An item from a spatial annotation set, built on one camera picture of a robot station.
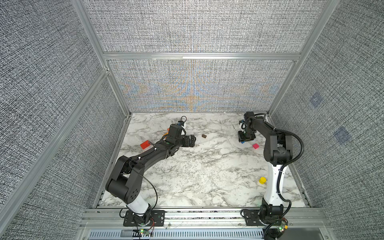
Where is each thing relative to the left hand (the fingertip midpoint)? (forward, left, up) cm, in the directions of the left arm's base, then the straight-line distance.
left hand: (189, 138), depth 91 cm
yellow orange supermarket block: (-10, +12, +16) cm, 23 cm away
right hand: (+6, -38, -11) cm, 40 cm away
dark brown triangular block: (+10, -11, -12) cm, 19 cm away
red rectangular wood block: (+4, +30, -11) cm, 32 cm away
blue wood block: (+3, -37, -10) cm, 38 cm away
